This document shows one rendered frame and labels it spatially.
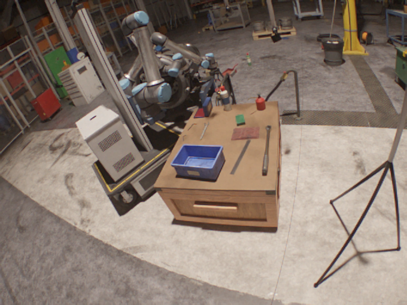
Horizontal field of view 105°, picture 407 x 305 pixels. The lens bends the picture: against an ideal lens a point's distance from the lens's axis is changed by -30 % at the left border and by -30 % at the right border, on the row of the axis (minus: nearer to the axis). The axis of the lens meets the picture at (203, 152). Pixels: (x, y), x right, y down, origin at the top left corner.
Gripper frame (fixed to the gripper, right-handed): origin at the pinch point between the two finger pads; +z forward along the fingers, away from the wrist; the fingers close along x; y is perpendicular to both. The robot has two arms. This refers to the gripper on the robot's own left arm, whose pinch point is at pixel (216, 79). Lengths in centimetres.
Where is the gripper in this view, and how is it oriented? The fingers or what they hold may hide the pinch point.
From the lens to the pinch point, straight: 268.3
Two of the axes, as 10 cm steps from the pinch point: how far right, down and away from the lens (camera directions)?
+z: 2.8, 7.4, 6.1
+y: 6.8, 3.0, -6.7
